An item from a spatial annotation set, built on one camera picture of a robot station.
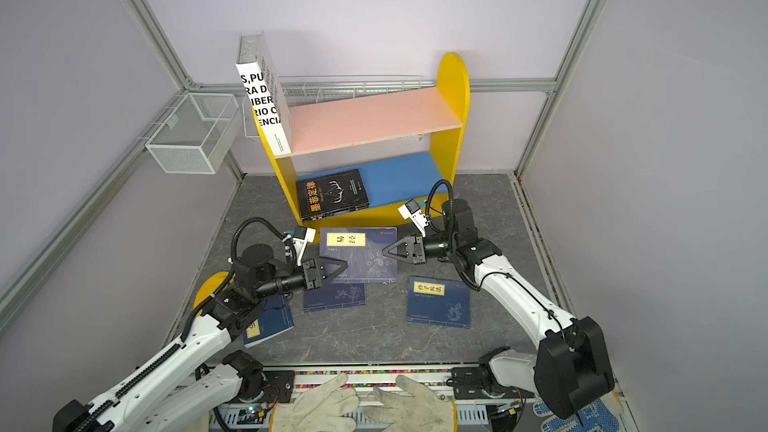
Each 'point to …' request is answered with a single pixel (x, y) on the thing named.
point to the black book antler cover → (331, 195)
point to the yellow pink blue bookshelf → (351, 154)
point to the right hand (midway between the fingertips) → (385, 257)
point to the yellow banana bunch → (210, 286)
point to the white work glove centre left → (324, 407)
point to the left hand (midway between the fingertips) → (344, 272)
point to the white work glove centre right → (425, 411)
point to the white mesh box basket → (196, 135)
